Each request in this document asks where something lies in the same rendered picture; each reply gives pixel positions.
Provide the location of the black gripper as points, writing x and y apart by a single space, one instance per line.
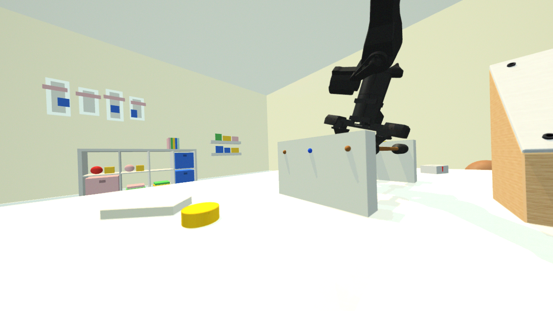
367 110

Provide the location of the yellow short cylinder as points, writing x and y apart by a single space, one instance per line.
199 214

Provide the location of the white rectangular block with red arrow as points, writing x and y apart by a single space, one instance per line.
434 169

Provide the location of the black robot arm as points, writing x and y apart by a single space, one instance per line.
382 44

